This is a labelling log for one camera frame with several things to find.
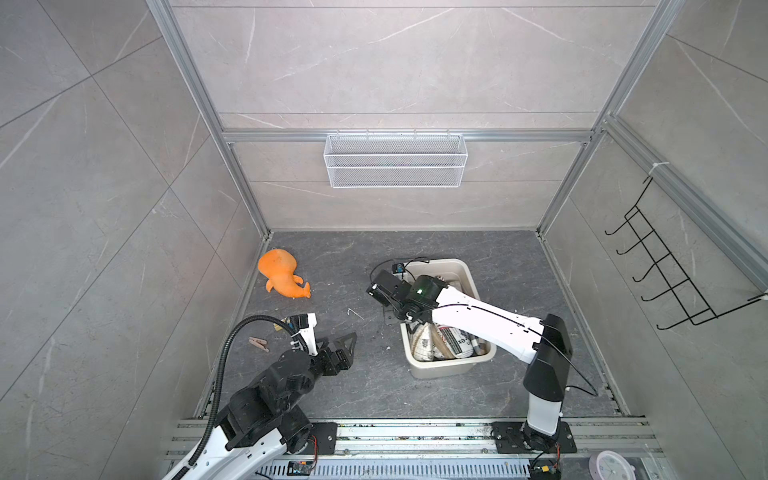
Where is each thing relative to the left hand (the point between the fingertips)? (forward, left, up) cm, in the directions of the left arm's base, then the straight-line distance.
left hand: (347, 335), depth 70 cm
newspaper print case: (-2, -27, -3) cm, 27 cm away
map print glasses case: (-1, -19, -5) cm, 19 cm away
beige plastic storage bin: (+22, -32, -7) cm, 40 cm away
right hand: (+9, -13, -5) cm, 16 cm away
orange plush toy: (+32, +27, -14) cm, 44 cm away
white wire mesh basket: (+59, -13, +9) cm, 61 cm away
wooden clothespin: (+8, +30, -20) cm, 37 cm away
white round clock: (-26, -61, -19) cm, 69 cm away
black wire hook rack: (+18, -75, +11) cm, 78 cm away
